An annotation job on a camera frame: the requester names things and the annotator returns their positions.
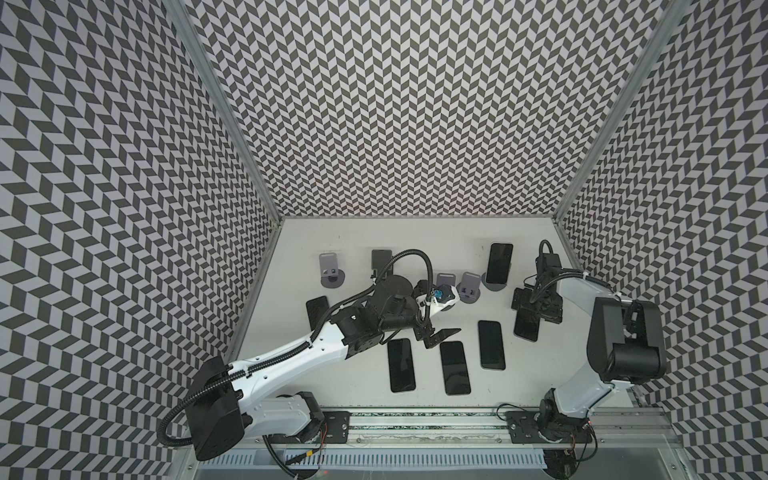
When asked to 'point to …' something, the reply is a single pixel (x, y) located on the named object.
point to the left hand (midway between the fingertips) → (449, 310)
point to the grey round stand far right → (492, 286)
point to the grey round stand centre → (446, 279)
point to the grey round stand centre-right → (469, 287)
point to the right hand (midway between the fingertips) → (530, 317)
